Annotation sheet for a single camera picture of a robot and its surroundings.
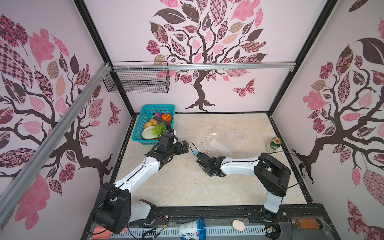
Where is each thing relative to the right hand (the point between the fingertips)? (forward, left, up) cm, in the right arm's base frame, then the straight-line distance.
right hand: (211, 162), depth 92 cm
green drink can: (+8, -40, +9) cm, 42 cm away
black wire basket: (+45, +39, +34) cm, 68 cm away
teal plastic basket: (+41, +47, +6) cm, 62 cm away
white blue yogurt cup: (-36, +10, +8) cm, 38 cm away
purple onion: (+38, +38, +5) cm, 54 cm away
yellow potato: (+27, +43, +7) cm, 51 cm away
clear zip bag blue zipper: (+12, -11, +6) cm, 17 cm away
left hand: (+4, +17, +12) cm, 21 cm away
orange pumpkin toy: (+36, +32, +4) cm, 48 cm away
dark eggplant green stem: (+31, +31, +4) cm, 44 cm away
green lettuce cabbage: (+19, +38, +8) cm, 43 cm away
